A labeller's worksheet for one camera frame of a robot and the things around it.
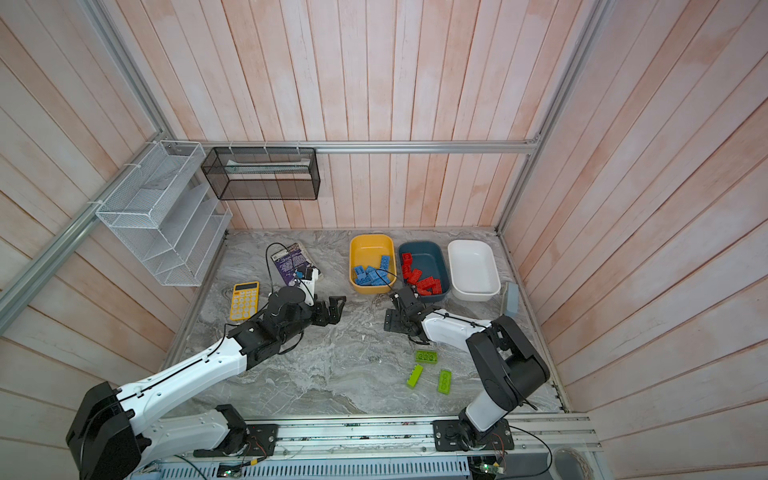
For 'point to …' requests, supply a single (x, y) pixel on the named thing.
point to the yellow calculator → (245, 300)
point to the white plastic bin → (474, 272)
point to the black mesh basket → (263, 173)
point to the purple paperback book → (290, 259)
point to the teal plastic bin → (422, 266)
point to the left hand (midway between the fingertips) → (332, 303)
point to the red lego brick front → (424, 291)
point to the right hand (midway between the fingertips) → (398, 320)
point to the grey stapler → (511, 299)
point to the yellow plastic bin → (372, 261)
